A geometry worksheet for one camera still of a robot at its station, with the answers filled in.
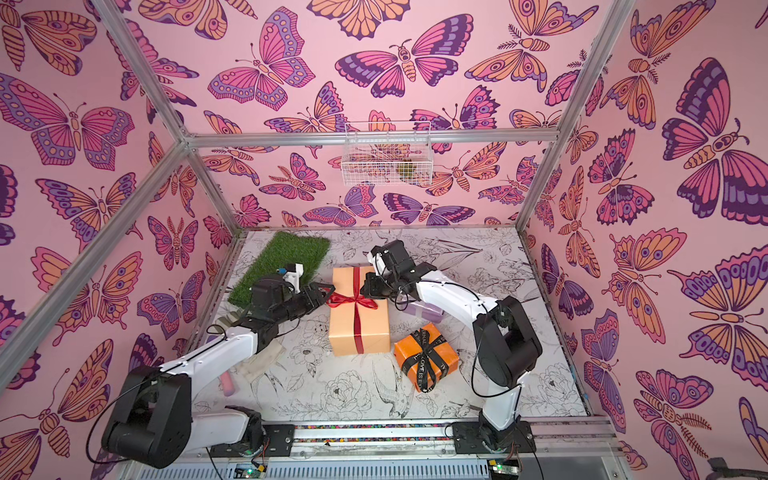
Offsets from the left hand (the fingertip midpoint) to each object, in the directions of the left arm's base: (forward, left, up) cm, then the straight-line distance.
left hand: (334, 289), depth 85 cm
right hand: (+1, -8, -1) cm, 8 cm away
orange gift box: (-14, -21, -8) cm, 26 cm away
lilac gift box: (-2, -26, -9) cm, 28 cm away
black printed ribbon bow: (-18, -26, -7) cm, 32 cm away
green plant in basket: (+34, -21, +16) cm, 43 cm away
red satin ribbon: (-2, -1, -1) cm, 3 cm away
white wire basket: (+39, -15, +19) cm, 46 cm away
